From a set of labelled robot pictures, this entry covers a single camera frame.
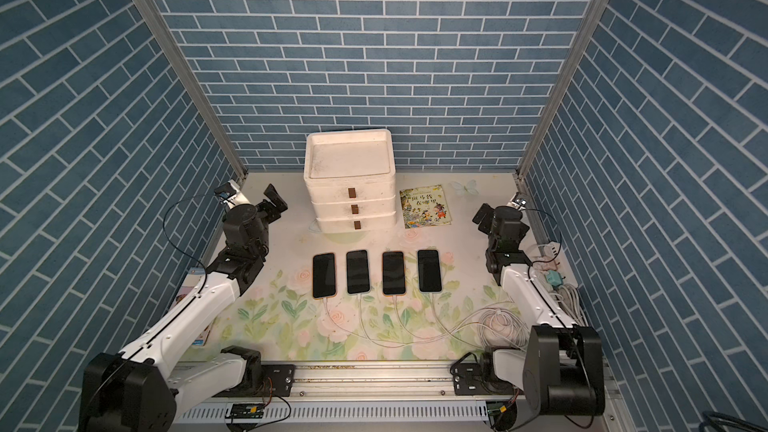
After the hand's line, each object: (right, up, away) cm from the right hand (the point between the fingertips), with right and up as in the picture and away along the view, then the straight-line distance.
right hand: (501, 209), depth 86 cm
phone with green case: (-43, -19, +9) cm, 48 cm away
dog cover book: (-94, -21, +7) cm, 97 cm away
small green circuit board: (-67, -49, -14) cm, 84 cm away
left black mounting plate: (-60, -42, -13) cm, 74 cm away
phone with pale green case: (-20, -20, +8) cm, 29 cm away
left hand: (-64, +5, -8) cm, 65 cm away
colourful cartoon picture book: (-20, 0, +23) cm, 31 cm away
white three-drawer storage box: (-44, +9, 0) cm, 45 cm away
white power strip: (+21, -14, +13) cm, 28 cm away
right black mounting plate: (-12, -42, -12) cm, 46 cm away
